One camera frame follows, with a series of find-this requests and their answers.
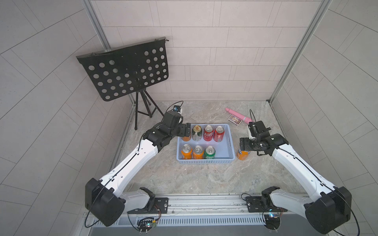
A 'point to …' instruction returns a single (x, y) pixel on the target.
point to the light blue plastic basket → (224, 150)
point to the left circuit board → (145, 224)
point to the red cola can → (208, 132)
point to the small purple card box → (235, 120)
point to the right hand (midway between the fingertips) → (245, 143)
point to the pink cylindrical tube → (245, 119)
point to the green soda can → (209, 152)
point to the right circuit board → (272, 221)
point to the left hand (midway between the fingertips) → (184, 123)
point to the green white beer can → (197, 132)
